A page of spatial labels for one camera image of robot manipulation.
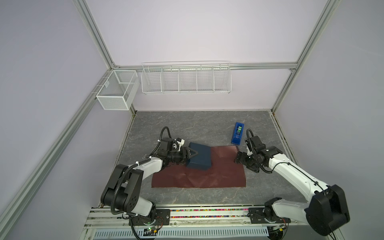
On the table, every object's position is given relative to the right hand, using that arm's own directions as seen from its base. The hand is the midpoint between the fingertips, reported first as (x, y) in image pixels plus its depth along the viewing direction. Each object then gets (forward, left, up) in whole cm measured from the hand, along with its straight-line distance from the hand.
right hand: (241, 164), depth 84 cm
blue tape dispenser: (+24, -3, -3) cm, 24 cm away
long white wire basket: (+53, +36, +22) cm, 68 cm away
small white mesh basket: (+46, +78, +17) cm, 92 cm away
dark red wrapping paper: (0, +7, -10) cm, 13 cm away
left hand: (+3, +26, +2) cm, 26 cm away
